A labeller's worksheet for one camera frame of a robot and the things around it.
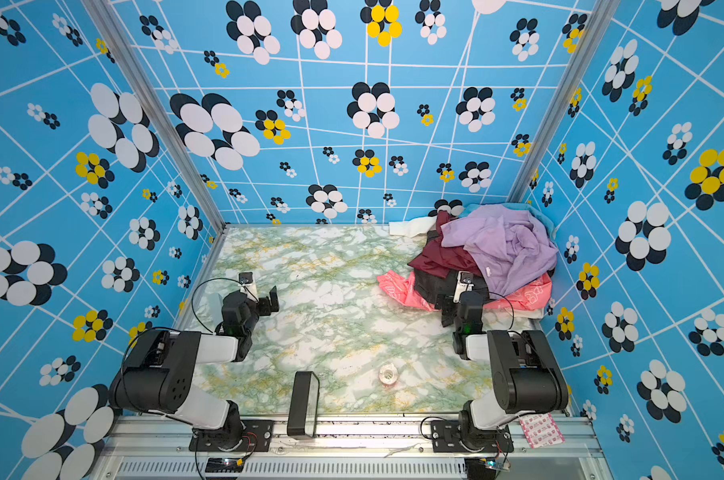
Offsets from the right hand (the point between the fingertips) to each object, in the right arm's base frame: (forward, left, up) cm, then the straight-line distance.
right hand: (460, 289), depth 94 cm
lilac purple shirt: (+10, -15, +11) cm, 21 cm away
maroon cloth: (+10, +5, +3) cm, 11 cm away
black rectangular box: (-35, +44, +4) cm, 56 cm away
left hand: (0, +63, +2) cm, 63 cm away
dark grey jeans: (+4, +8, -2) cm, 9 cm away
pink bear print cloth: (-3, -22, 0) cm, 22 cm away
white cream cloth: (+33, +12, -5) cm, 36 cm away
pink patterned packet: (-38, -15, -6) cm, 41 cm away
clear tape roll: (-25, +23, -5) cm, 34 cm away
